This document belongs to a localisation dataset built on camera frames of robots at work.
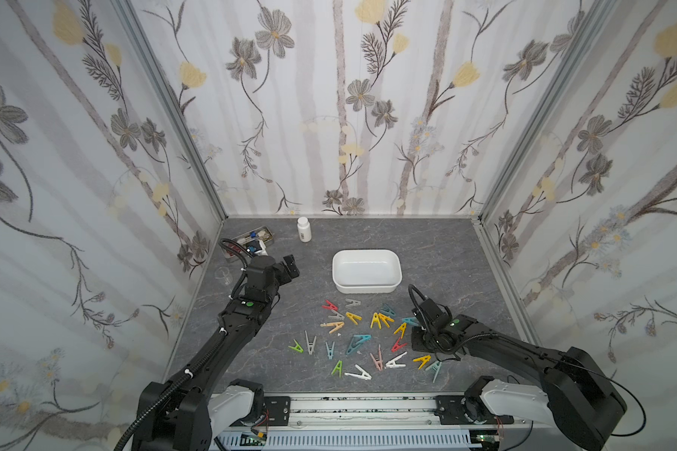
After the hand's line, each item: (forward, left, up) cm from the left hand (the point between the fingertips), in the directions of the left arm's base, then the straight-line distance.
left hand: (284, 258), depth 83 cm
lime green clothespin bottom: (-27, -16, -19) cm, 36 cm away
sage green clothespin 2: (-27, -45, -18) cm, 56 cm away
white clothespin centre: (-26, -32, -18) cm, 45 cm away
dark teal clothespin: (-9, -32, -18) cm, 38 cm away
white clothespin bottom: (-29, -23, -18) cm, 41 cm away
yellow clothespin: (-12, -21, -18) cm, 30 cm away
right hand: (-19, -40, -19) cm, 48 cm away
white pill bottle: (+23, -3, -13) cm, 26 cm away
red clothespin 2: (-21, -34, -18) cm, 44 cm away
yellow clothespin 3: (-25, -42, -18) cm, 52 cm away
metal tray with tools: (+26, +16, -18) cm, 35 cm away
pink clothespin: (-26, -28, -18) cm, 42 cm away
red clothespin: (-7, -13, -18) cm, 23 cm away
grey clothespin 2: (-20, -7, -18) cm, 28 cm away
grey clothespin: (-6, -21, -19) cm, 29 cm away
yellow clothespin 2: (-16, -36, -18) cm, 44 cm away
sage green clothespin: (-22, -14, -18) cm, 32 cm away
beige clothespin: (-14, -16, -18) cm, 28 cm away
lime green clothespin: (-21, -4, -18) cm, 27 cm away
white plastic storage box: (+6, -27, -18) cm, 33 cm away
